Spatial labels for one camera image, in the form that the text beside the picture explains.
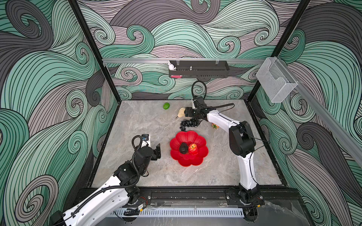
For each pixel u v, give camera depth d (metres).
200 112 0.77
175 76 0.90
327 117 0.58
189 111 0.91
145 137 0.66
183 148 0.86
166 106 1.14
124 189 0.53
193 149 0.85
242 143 0.55
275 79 0.79
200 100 0.79
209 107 0.76
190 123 1.01
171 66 0.85
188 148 0.87
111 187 0.49
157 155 0.70
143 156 0.55
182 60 0.93
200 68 0.95
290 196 0.75
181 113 1.06
